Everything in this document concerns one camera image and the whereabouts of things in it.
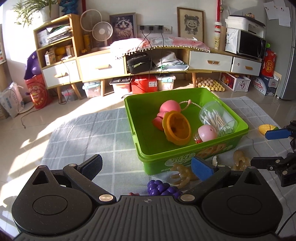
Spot clear plastic storage box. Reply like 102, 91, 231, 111
157, 74, 176, 91

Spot black bag on shelf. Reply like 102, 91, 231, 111
126, 52, 154, 74

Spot purple toy grapes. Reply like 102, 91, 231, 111
147, 180, 183, 198

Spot pink plastic ball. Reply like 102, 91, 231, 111
198, 125, 218, 142

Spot framed cat picture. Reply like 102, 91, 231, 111
109, 13, 137, 42

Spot beige starfish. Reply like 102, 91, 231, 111
212, 156, 219, 167

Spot framed cartoon girl picture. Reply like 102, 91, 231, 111
177, 7, 205, 42

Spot red storage box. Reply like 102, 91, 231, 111
131, 74, 158, 94

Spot clear cotton swab jar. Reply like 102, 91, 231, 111
199, 101, 237, 137

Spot wooden tv cabinet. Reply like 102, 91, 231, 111
34, 14, 261, 89

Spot translucent tan hand toy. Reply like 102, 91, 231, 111
170, 164, 199, 189

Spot potted green plant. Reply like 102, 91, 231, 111
13, 0, 58, 26

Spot toy corn cob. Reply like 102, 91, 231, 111
258, 124, 278, 135

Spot green plastic storage bin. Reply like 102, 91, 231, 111
125, 88, 249, 175

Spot grey checked tablecloth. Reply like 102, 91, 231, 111
42, 96, 292, 197

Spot brown toy figurine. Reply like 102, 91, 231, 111
128, 192, 140, 196

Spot orange plastic cup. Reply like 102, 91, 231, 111
162, 111, 192, 146

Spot purple plush toy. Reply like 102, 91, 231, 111
24, 51, 41, 80

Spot blue stitch plush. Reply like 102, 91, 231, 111
59, 0, 78, 15

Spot red printed bag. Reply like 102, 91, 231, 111
25, 74, 52, 109

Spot grey refrigerator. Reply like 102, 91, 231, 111
266, 1, 295, 100

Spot black microwave oven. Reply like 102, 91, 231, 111
225, 28, 266, 60

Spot white shopping bag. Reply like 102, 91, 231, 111
1, 82, 24, 118

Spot red white carton box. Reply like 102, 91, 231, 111
220, 72, 251, 92

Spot white printer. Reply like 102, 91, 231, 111
225, 15, 265, 38

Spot white desk fan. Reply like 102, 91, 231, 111
92, 22, 113, 46

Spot egg tray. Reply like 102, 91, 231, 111
196, 77, 225, 92

